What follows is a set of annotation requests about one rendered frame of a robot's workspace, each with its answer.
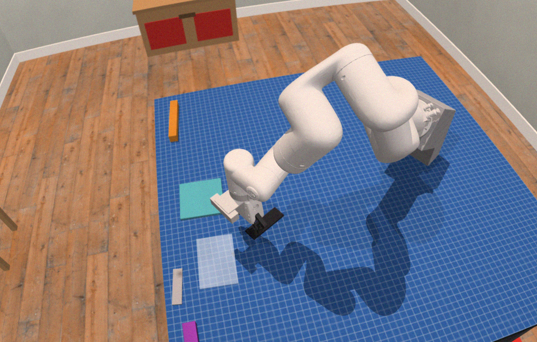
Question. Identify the black rectangular strip with white printed pattern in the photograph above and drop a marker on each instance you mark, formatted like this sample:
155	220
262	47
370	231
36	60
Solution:
270	218

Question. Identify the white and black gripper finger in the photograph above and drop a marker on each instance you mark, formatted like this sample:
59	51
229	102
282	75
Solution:
260	226

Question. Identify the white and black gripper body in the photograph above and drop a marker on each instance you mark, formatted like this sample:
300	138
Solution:
249	209

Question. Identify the dark blue work mat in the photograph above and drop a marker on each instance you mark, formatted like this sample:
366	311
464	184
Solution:
366	251

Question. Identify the orange rectangular bar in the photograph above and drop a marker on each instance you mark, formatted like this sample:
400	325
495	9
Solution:
173	121

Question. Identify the purple rectangular block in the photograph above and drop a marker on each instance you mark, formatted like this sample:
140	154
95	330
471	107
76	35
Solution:
190	332

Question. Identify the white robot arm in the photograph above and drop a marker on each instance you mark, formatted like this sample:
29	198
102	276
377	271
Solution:
393	116

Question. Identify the teal flat square tile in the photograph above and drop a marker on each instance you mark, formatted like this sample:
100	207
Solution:
195	198

